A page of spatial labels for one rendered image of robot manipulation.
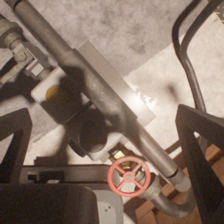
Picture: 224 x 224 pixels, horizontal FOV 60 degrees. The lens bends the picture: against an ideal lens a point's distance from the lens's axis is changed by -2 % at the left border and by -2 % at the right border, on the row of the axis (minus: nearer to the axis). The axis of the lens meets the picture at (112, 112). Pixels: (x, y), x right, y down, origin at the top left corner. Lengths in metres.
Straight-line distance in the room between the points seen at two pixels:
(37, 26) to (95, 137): 0.18
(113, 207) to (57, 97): 0.42
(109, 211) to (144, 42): 0.64
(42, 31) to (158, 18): 0.68
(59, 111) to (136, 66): 0.52
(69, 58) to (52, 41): 0.03
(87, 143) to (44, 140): 0.57
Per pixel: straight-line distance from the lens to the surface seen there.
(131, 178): 0.34
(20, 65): 0.38
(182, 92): 0.87
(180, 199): 0.80
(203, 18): 0.71
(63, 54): 0.26
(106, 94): 0.24
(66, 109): 0.36
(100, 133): 0.31
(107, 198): 0.64
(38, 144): 0.90
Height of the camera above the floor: 0.81
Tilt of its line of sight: 85 degrees down
